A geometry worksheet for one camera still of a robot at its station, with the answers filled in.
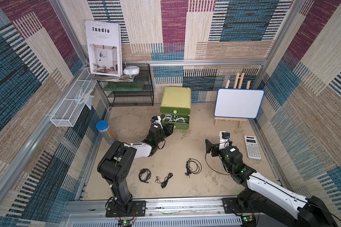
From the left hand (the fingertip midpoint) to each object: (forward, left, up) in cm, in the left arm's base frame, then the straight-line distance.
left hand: (173, 124), depth 92 cm
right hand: (-12, -23, +3) cm, 26 cm away
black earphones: (-22, -11, -13) cm, 28 cm away
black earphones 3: (-32, +6, -13) cm, 35 cm away
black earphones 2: (-27, +18, -14) cm, 35 cm away
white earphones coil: (+8, +1, -3) cm, 9 cm away
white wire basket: (+9, +67, +5) cm, 68 cm away
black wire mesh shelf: (+34, +27, 0) cm, 43 cm away
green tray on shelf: (+21, +32, +14) cm, 41 cm away
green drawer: (+6, -1, +8) cm, 9 cm away
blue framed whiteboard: (+12, -43, +7) cm, 45 cm away
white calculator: (-11, -51, -12) cm, 54 cm away
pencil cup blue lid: (-5, +41, +7) cm, 42 cm away
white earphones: (+7, -5, -4) cm, 9 cm away
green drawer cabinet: (+10, -2, +9) cm, 14 cm away
